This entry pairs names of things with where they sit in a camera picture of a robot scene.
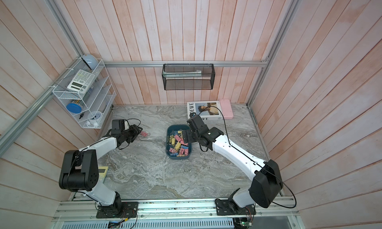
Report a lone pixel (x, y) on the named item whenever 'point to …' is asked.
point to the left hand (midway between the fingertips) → (142, 131)
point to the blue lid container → (73, 108)
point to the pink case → (227, 108)
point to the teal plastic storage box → (176, 148)
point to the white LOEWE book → (208, 110)
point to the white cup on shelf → (94, 116)
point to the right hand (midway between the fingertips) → (191, 132)
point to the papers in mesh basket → (191, 74)
